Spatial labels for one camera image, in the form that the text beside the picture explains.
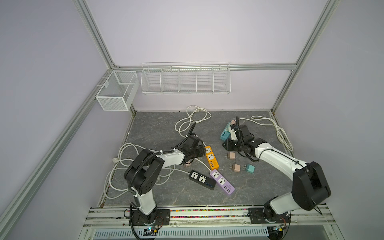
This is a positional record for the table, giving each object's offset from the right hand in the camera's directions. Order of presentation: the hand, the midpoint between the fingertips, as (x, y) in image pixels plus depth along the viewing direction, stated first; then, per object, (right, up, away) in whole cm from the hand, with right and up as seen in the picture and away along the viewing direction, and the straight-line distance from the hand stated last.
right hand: (225, 145), depth 88 cm
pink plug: (+7, -14, +1) cm, 15 cm away
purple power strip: (-3, -20, -6) cm, 21 cm away
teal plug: (+15, -14, 0) cm, 21 cm away
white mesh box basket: (-71, +36, +14) cm, 81 cm away
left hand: (-12, -5, +5) cm, 14 cm away
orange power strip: (-7, -11, +3) cm, 13 cm away
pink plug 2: (-22, -10, -7) cm, 25 cm away
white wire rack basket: (-8, +45, +16) cm, 49 cm away
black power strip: (-14, -19, -5) cm, 24 cm away
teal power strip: (+3, +6, +15) cm, 16 cm away
